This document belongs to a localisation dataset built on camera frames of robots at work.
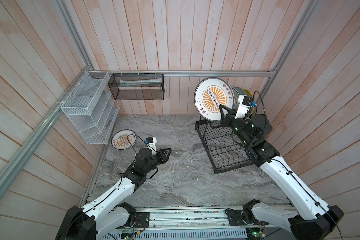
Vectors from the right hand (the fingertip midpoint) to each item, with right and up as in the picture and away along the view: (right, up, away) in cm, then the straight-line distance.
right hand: (220, 105), depth 64 cm
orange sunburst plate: (-61, -18, +42) cm, 76 cm away
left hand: (-22, -23, +15) cm, 35 cm away
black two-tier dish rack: (+13, -25, +34) cm, 45 cm away
